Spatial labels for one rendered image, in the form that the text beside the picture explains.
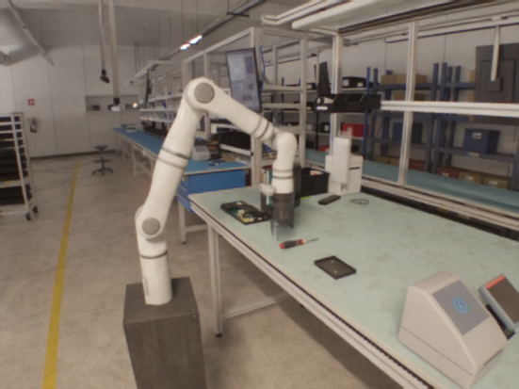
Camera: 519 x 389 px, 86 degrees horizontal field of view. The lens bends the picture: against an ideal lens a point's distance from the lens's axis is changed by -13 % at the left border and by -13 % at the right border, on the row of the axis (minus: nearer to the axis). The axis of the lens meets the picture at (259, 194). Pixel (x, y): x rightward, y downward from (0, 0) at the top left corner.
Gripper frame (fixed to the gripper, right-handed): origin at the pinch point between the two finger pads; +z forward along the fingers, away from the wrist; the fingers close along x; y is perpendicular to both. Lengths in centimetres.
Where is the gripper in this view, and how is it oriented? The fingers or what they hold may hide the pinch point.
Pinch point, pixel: (274, 238)
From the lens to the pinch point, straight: 115.1
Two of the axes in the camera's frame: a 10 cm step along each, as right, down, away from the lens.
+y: 9.5, -0.9, 3.1
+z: 0.0, 9.6, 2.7
